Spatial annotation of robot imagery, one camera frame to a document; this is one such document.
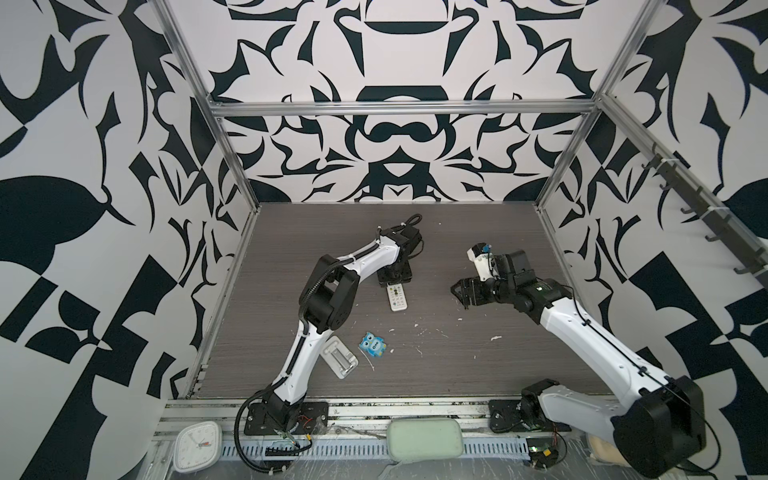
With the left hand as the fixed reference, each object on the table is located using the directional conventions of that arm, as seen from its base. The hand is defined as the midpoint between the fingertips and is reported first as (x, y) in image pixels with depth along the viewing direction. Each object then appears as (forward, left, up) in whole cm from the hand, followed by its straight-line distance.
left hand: (401, 276), depth 98 cm
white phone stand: (-24, +19, -1) cm, 31 cm away
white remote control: (-7, +2, 0) cm, 7 cm away
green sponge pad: (-44, 0, +1) cm, 44 cm away
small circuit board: (-47, -30, -3) cm, 56 cm away
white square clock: (-44, +49, +2) cm, 65 cm away
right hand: (-11, -16, +13) cm, 23 cm away
